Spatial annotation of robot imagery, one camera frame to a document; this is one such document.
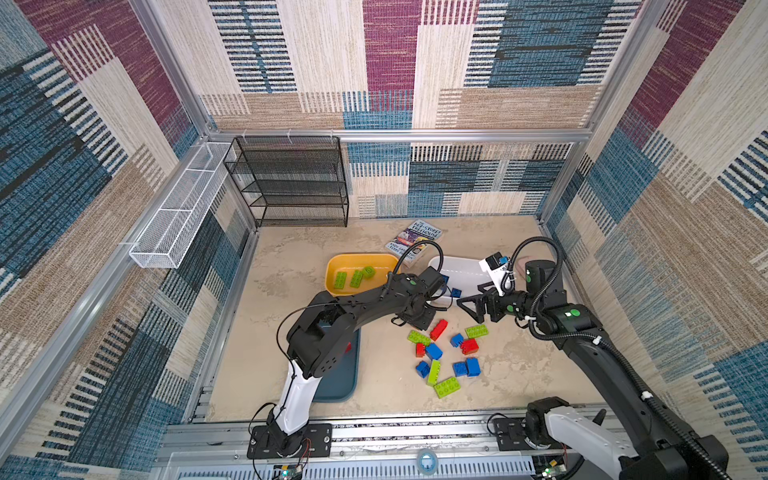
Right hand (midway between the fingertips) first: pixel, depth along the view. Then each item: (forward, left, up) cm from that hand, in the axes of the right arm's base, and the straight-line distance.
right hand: (474, 298), depth 77 cm
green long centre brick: (-3, +13, -18) cm, 22 cm away
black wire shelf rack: (+50, +57, -1) cm, 76 cm away
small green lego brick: (+18, +38, -17) cm, 45 cm away
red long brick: (-6, +34, -16) cm, 37 cm away
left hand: (+2, +12, -16) cm, 20 cm away
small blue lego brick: (-4, +2, -17) cm, 17 cm away
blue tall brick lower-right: (-11, -1, -18) cm, 21 cm away
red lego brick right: (-5, -1, -19) cm, 20 cm away
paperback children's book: (+39, +11, -16) cm, 43 cm away
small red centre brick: (-7, +13, -17) cm, 22 cm away
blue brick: (+13, 0, -17) cm, 21 cm away
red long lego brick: (0, +7, -17) cm, 19 cm away
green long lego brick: (+18, +33, -17) cm, 41 cm away
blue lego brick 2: (-7, +9, -17) cm, 21 cm away
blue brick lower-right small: (-12, +3, -17) cm, 21 cm away
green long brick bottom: (-16, +7, -18) cm, 25 cm away
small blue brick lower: (-12, +13, -16) cm, 24 cm away
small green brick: (+20, +29, -16) cm, 38 cm away
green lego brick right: (-1, -4, -17) cm, 18 cm away
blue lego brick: (+17, +3, -16) cm, 24 cm away
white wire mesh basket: (+21, +88, +1) cm, 91 cm away
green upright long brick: (-13, +10, -16) cm, 23 cm away
